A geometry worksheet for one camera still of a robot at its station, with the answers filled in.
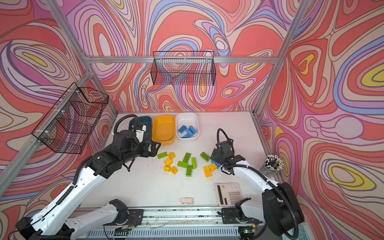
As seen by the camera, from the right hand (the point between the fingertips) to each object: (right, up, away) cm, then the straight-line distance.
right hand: (221, 159), depth 89 cm
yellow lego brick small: (-33, -6, 0) cm, 33 cm away
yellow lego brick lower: (-28, -7, -1) cm, 29 cm away
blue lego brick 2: (-18, +17, +16) cm, 30 cm away
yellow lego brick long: (-8, -8, 0) cm, 11 cm away
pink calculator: (+2, -16, -10) cm, 19 cm away
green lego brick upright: (-16, -3, +2) cm, 17 cm away
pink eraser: (-20, -19, -12) cm, 30 cm away
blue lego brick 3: (-19, +14, +16) cm, 29 cm away
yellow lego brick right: (-5, -5, 0) cm, 7 cm away
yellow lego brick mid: (-32, -2, +2) cm, 32 cm away
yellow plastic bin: (-39, +17, +20) cm, 47 cm away
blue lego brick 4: (-2, -4, 0) cm, 4 cm away
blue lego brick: (-25, +18, +18) cm, 36 cm away
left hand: (-36, +12, -17) cm, 42 cm away
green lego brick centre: (-21, 0, +4) cm, 22 cm away
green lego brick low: (-23, -4, +2) cm, 24 cm away
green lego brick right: (-9, +1, +4) cm, 10 cm away
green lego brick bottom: (-19, -7, -1) cm, 21 cm away
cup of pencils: (+24, 0, -14) cm, 27 cm away
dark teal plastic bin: (-52, +24, +22) cm, 62 cm away
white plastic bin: (-22, +25, +26) cm, 42 cm away
